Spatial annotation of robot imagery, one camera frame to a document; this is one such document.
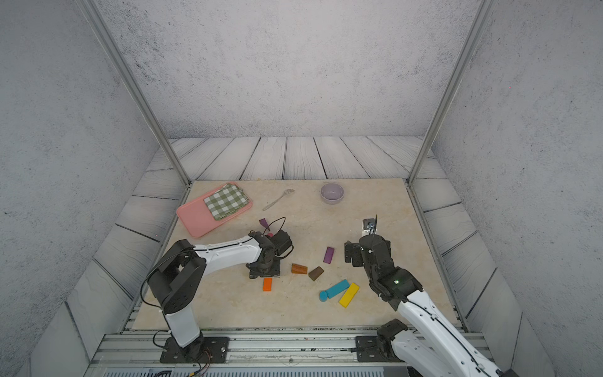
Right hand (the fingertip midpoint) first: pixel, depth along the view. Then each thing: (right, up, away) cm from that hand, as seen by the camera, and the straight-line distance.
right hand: (363, 241), depth 78 cm
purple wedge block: (-38, +4, +26) cm, 46 cm away
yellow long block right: (-4, -20, +7) cm, 22 cm away
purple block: (-10, -8, +16) cm, 21 cm away
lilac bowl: (-7, +16, +34) cm, 38 cm away
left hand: (-31, -15, +11) cm, 36 cm away
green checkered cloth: (-57, +13, +34) cm, 68 cm away
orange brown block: (-22, -13, +13) cm, 28 cm away
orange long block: (-33, -18, +10) cm, 39 cm away
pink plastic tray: (-69, +5, +31) cm, 76 cm away
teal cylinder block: (-9, -19, +8) cm, 23 cm away
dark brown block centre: (-16, -14, +11) cm, 24 cm away
